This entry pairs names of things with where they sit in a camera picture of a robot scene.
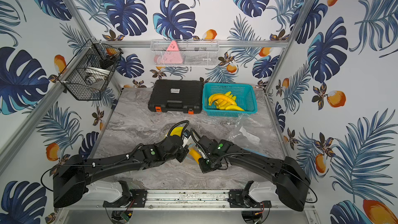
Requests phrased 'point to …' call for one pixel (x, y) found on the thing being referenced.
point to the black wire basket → (85, 77)
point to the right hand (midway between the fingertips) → (203, 169)
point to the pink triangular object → (172, 55)
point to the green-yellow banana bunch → (176, 131)
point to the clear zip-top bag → (250, 133)
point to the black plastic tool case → (183, 96)
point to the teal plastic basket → (244, 94)
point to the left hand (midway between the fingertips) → (188, 145)
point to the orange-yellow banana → (195, 154)
